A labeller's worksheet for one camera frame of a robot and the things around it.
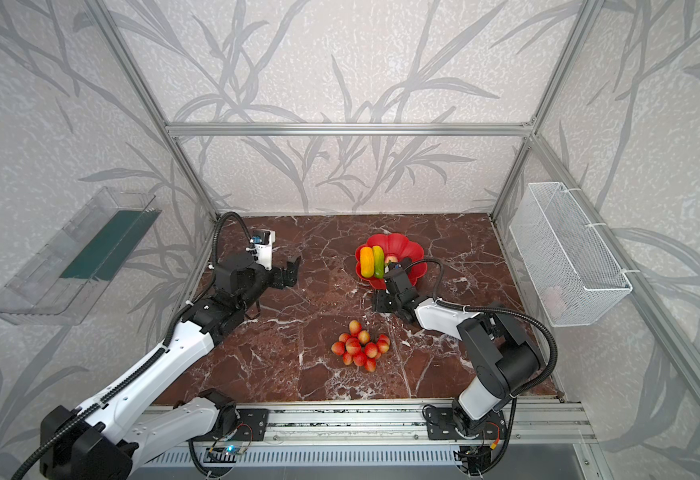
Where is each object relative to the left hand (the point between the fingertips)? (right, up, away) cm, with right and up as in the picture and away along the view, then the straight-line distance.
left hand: (288, 245), depth 77 cm
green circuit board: (-15, -51, -5) cm, 54 cm away
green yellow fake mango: (+24, -6, +25) cm, 35 cm away
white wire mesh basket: (+64, -6, -17) cm, 66 cm away
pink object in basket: (+67, -14, -4) cm, 69 cm away
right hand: (+24, -14, +17) cm, 33 cm away
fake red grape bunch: (+18, -27, +2) cm, 33 cm away
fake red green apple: (+28, -5, +25) cm, 38 cm away
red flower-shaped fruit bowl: (+32, 0, +31) cm, 45 cm away
